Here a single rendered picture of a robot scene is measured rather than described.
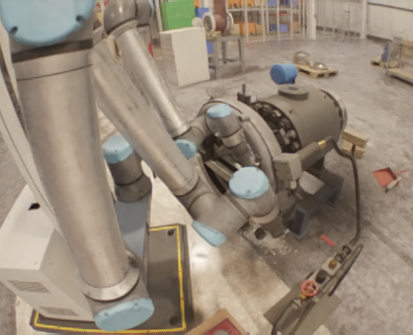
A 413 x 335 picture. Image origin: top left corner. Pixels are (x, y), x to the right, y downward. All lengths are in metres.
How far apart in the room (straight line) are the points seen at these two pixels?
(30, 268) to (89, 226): 0.59
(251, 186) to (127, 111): 0.32
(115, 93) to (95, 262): 0.31
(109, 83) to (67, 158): 0.18
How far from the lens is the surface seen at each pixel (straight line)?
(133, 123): 0.49
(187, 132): 0.89
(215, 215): 0.58
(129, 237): 0.99
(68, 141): 0.33
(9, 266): 1.04
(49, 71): 0.30
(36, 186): 0.78
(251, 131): 1.16
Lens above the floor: 1.44
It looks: 36 degrees down
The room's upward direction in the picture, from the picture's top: 7 degrees counter-clockwise
